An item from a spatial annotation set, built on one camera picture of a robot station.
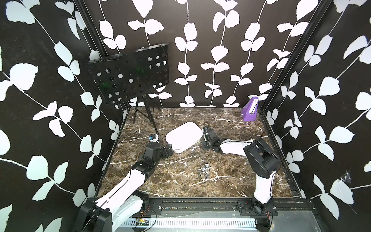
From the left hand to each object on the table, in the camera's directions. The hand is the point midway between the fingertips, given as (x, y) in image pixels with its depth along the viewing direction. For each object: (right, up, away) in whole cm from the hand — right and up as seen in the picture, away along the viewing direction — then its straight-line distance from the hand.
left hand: (166, 144), depth 85 cm
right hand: (+24, +1, +15) cm, 28 cm away
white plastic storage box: (+10, +3, +11) cm, 15 cm away
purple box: (+59, +22, +23) cm, 67 cm away
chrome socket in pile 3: (+24, -19, 0) cm, 31 cm away
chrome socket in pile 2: (+20, -18, 0) cm, 27 cm away
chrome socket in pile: (+24, -14, +3) cm, 28 cm away
